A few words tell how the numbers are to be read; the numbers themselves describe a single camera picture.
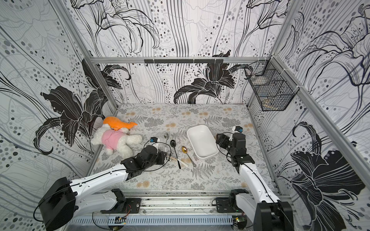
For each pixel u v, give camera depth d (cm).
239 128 73
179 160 88
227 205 72
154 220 76
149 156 63
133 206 73
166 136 87
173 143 95
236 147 63
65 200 40
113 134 91
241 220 71
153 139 73
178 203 75
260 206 41
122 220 72
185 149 93
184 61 91
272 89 88
